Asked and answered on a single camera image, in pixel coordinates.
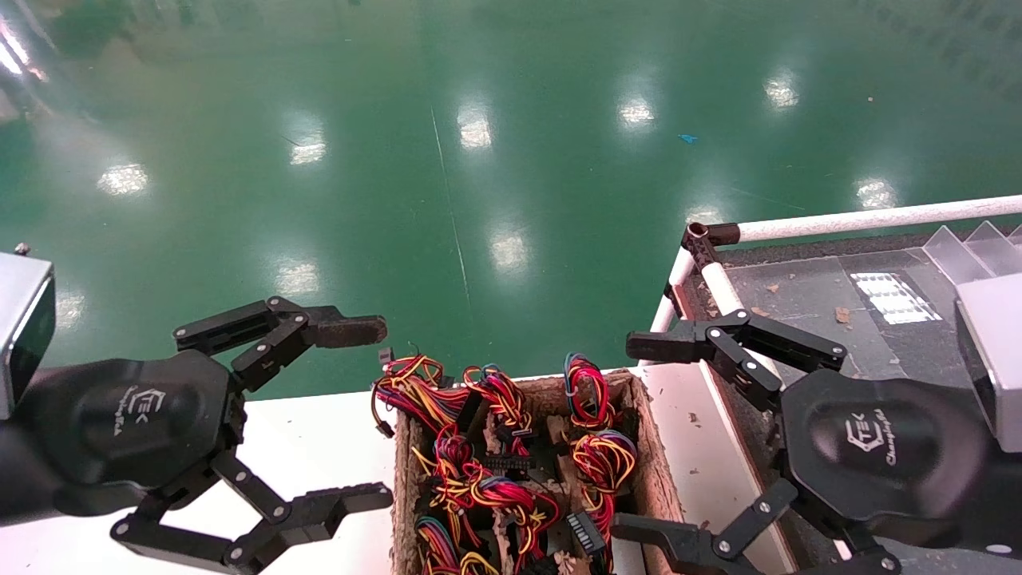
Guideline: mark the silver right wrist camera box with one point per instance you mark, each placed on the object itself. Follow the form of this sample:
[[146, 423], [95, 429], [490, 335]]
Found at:
[[994, 359]]

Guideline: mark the clear acrylic divider tray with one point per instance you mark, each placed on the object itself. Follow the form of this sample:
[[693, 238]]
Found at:
[[950, 255]]

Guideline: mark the black pipe joint open end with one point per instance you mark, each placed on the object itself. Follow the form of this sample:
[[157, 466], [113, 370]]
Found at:
[[707, 239]]

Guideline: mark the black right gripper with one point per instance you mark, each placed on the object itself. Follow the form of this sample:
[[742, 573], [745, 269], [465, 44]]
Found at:
[[878, 447]]

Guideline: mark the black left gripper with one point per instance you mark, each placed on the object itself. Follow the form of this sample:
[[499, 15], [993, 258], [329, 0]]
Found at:
[[136, 415]]

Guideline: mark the brown cardboard pulp box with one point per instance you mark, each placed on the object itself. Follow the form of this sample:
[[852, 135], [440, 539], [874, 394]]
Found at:
[[651, 471]]

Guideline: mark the brown cardboard crumb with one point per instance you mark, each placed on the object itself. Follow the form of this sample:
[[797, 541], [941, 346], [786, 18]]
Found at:
[[842, 315]]

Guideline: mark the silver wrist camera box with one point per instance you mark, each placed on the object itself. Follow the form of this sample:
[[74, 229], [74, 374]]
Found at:
[[24, 319], [994, 359]]

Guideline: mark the black conveyor bed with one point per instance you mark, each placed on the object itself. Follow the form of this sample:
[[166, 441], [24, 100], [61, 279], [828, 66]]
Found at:
[[878, 343]]

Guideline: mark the white frame leg pipe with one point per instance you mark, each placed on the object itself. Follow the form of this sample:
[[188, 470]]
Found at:
[[667, 315]]

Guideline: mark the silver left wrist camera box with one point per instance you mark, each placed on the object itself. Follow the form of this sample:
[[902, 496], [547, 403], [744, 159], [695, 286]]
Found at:
[[24, 319]]

